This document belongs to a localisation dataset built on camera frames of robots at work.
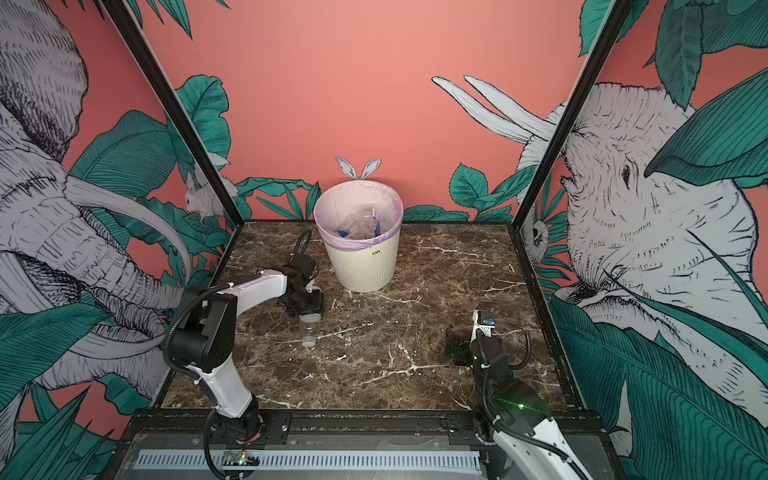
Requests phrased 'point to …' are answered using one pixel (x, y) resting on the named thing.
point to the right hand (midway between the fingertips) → (459, 328)
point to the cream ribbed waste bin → (365, 270)
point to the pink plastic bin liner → (340, 199)
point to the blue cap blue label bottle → (349, 227)
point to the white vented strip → (317, 461)
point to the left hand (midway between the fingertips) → (317, 305)
